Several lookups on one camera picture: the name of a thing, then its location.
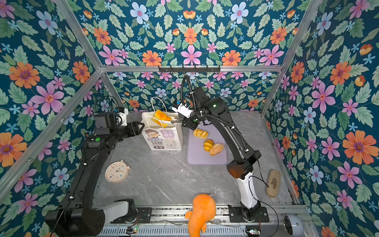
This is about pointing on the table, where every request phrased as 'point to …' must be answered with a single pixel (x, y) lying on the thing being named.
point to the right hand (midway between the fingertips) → (185, 119)
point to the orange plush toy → (204, 209)
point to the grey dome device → (293, 225)
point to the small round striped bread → (207, 144)
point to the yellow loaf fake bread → (159, 115)
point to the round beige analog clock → (117, 172)
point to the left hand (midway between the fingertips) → (140, 121)
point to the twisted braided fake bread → (201, 134)
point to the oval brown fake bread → (216, 148)
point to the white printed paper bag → (155, 137)
